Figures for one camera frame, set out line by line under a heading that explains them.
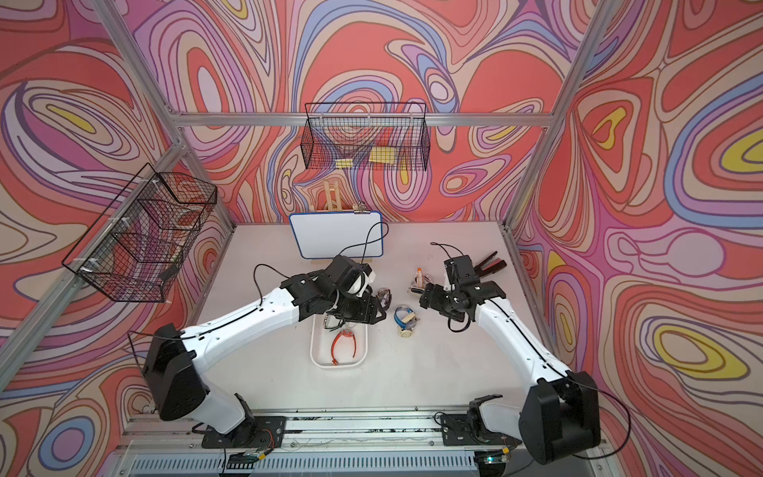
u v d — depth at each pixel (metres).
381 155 0.91
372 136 0.96
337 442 0.73
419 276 0.97
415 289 0.98
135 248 0.74
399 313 0.91
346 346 0.87
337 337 0.88
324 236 0.96
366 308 0.67
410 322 0.89
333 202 1.18
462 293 0.62
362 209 0.89
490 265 1.01
